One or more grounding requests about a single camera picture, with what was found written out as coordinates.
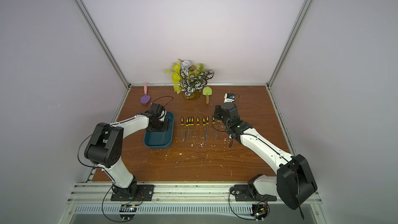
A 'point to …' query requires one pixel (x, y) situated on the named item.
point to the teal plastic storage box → (161, 139)
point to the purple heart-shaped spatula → (145, 99)
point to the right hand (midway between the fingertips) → (218, 103)
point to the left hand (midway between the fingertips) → (168, 126)
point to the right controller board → (260, 211)
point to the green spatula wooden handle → (207, 91)
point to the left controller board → (127, 212)
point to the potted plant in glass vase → (189, 80)
